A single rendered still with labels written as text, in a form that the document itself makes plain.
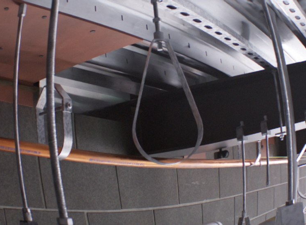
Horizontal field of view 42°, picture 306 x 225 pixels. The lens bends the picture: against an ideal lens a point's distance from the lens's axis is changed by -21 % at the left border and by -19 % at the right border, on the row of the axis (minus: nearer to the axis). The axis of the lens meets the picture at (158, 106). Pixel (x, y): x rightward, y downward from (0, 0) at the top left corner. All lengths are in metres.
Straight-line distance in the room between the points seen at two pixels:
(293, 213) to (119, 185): 1.14
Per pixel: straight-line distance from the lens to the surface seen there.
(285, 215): 0.59
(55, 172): 0.41
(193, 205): 2.09
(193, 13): 0.93
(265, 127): 1.45
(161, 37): 0.81
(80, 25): 0.97
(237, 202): 2.56
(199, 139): 0.78
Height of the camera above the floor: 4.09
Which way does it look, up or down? 12 degrees up
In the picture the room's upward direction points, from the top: 5 degrees counter-clockwise
